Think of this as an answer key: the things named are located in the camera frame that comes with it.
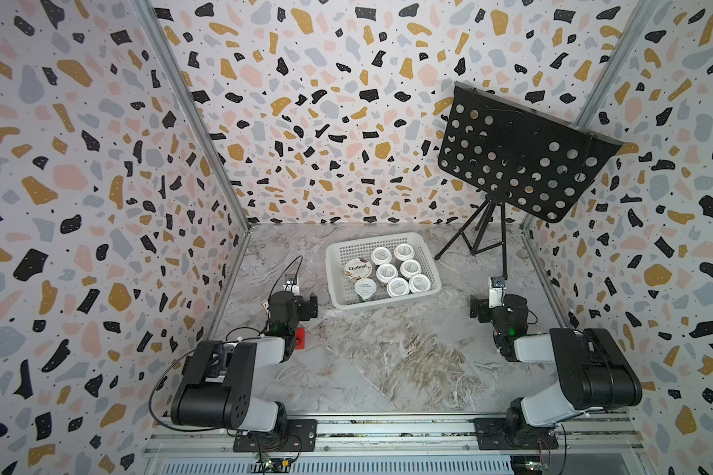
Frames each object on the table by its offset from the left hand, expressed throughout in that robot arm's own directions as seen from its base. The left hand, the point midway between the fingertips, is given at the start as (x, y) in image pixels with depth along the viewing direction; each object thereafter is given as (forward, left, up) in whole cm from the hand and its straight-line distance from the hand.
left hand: (299, 293), depth 93 cm
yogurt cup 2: (+10, -36, -1) cm, 37 cm away
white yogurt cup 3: (+2, -31, 0) cm, 31 cm away
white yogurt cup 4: (+3, -38, +1) cm, 38 cm away
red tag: (-12, -1, -7) cm, 14 cm away
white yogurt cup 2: (+7, -28, 0) cm, 29 cm away
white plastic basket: (+5, -13, -6) cm, 15 cm away
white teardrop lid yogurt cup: (+2, -21, 0) cm, 21 cm away
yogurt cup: (+17, -34, 0) cm, 38 cm away
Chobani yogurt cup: (+10, -18, -1) cm, 21 cm away
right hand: (0, -61, -1) cm, 61 cm away
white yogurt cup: (+15, -26, 0) cm, 30 cm away
